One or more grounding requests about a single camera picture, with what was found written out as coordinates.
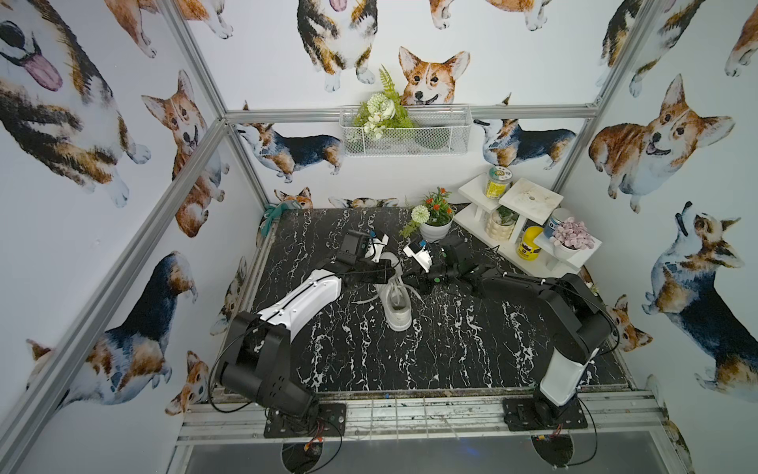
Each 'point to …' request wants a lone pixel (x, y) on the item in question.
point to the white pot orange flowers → (441, 215)
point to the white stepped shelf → (516, 220)
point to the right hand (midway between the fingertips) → (407, 268)
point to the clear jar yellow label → (497, 182)
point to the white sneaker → (395, 298)
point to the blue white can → (558, 216)
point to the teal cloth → (272, 211)
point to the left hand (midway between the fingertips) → (392, 263)
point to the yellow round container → (529, 250)
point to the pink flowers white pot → (570, 237)
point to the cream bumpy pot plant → (500, 224)
